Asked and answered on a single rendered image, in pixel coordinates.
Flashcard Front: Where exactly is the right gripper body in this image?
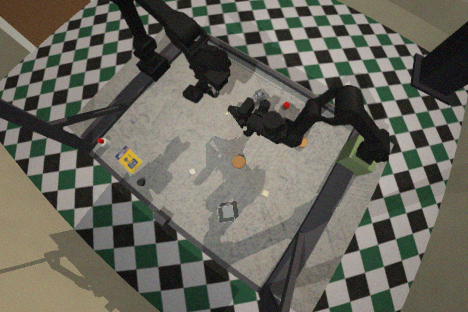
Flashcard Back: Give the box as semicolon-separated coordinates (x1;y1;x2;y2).
238;97;264;137

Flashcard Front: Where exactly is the grey flat bar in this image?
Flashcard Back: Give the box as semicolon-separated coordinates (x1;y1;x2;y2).
228;55;284;90

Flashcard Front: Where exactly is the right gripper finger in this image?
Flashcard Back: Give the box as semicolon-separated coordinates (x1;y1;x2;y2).
230;111;244;128
228;105;241;120

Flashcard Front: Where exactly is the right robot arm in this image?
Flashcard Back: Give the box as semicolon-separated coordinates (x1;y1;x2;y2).
254;85;390;165

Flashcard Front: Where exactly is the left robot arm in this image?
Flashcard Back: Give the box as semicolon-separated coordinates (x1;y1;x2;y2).
110;0;231;90

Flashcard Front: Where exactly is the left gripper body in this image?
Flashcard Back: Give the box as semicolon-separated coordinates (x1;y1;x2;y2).
183;58;232;103

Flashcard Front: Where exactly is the orange flat disc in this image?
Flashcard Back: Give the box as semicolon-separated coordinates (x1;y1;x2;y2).
298;137;307;148

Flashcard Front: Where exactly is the orange wooden disc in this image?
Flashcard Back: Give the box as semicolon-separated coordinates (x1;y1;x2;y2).
232;155;245;169

